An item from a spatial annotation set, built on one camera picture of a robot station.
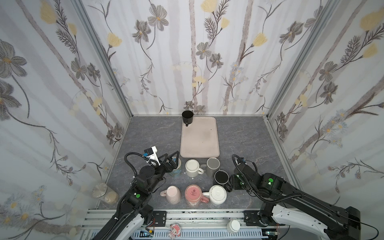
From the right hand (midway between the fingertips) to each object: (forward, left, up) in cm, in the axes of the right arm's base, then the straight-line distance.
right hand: (228, 178), depth 76 cm
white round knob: (-21, 0, 0) cm, 21 cm away
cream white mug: (+6, +19, -6) cm, 20 cm away
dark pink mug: (-9, +18, -1) cm, 20 cm away
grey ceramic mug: (+8, +7, -2) cm, 11 cm away
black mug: (+1, +3, -2) cm, 4 cm away
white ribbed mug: (-7, +5, -4) cm, 10 cm away
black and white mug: (+46, +24, -7) cm, 52 cm away
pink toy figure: (-23, +25, -8) cm, 35 cm away
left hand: (+9, +30, +10) cm, 33 cm away
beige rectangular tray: (+32, +14, -13) cm, 37 cm away
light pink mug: (-8, +28, -3) cm, 29 cm away
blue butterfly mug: (+6, +29, -12) cm, 32 cm away
